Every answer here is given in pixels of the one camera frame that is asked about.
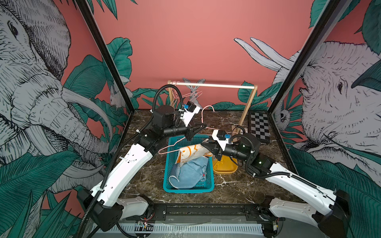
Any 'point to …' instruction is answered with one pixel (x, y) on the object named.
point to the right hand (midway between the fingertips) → (202, 139)
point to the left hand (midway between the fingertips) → (205, 123)
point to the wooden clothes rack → (247, 106)
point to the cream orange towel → (189, 152)
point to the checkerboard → (259, 126)
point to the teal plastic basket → (174, 145)
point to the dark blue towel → (187, 175)
